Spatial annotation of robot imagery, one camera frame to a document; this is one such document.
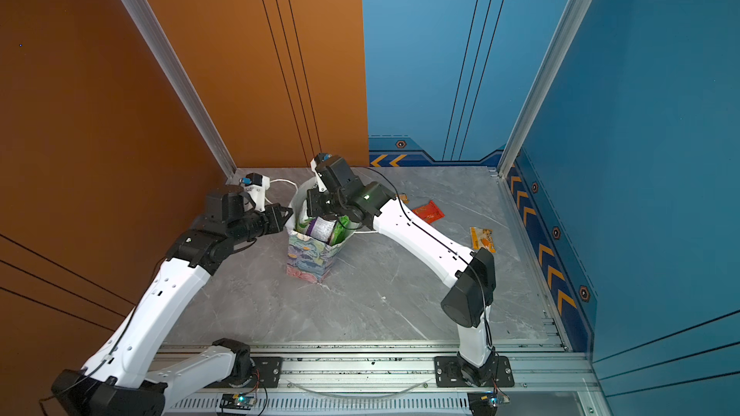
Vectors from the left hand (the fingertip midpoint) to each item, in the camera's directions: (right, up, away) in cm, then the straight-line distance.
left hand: (294, 207), depth 73 cm
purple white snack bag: (+6, -6, +5) cm, 10 cm away
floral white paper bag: (+5, -8, -3) cm, 10 cm away
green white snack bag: (+3, -3, -1) cm, 4 cm away
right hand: (+3, +2, 0) cm, 3 cm away
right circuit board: (+47, -48, -3) cm, 68 cm away
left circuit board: (-14, -48, -2) cm, 50 cm away
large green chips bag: (+11, -7, +9) cm, 16 cm away
